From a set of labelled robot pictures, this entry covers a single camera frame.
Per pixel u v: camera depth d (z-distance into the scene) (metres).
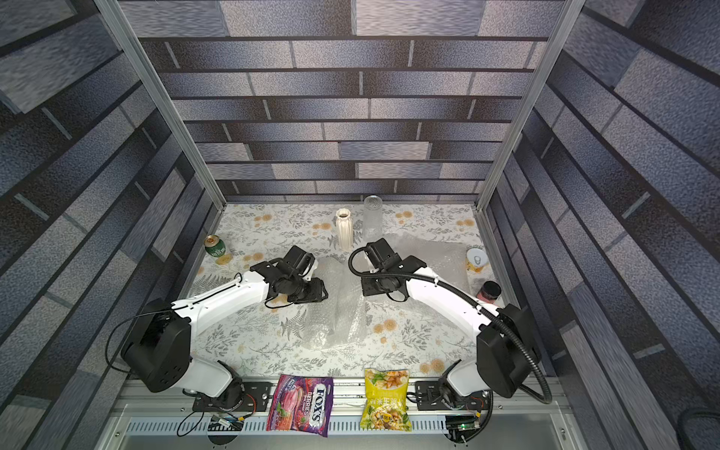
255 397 0.74
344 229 0.95
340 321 0.84
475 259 0.96
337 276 0.91
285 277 0.64
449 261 0.96
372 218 1.12
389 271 0.62
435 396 0.73
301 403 0.71
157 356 0.44
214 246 0.94
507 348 0.42
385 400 0.70
